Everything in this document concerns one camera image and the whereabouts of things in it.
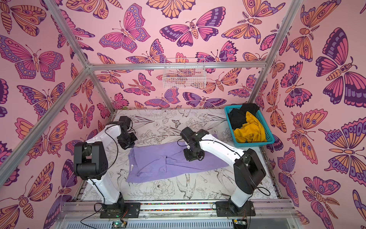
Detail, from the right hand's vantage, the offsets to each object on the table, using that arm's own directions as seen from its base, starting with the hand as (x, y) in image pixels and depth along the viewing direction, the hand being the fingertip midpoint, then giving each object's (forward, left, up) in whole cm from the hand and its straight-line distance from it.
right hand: (187, 160), depth 82 cm
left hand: (+13, +35, -4) cm, 37 cm away
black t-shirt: (+34, -36, -1) cm, 49 cm away
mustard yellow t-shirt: (+20, -42, +1) cm, 47 cm away
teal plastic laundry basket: (+16, -53, -1) cm, 55 cm away
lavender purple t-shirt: (+2, +19, -7) cm, 20 cm away
